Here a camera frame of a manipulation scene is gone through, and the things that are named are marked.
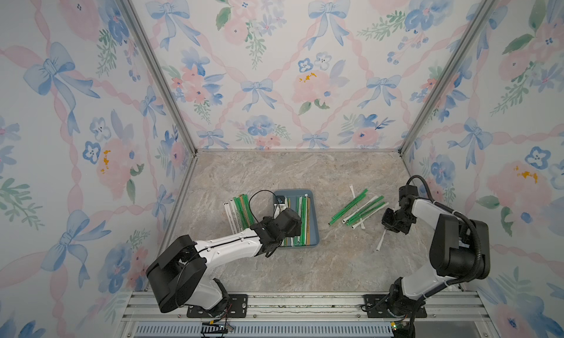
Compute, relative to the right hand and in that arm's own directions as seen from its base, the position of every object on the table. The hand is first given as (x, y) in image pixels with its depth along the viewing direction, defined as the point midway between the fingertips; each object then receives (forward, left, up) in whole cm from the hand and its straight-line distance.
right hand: (389, 225), depth 93 cm
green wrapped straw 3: (+7, +8, 0) cm, 10 cm away
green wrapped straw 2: (+8, +63, +2) cm, 64 cm away
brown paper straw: (+1, +34, +2) cm, 34 cm away
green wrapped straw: (+3, +60, +2) cm, 60 cm away
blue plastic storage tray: (+11, +36, +1) cm, 38 cm away
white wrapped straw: (+2, +68, +1) cm, 68 cm away
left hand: (-2, +42, +9) cm, 43 cm away
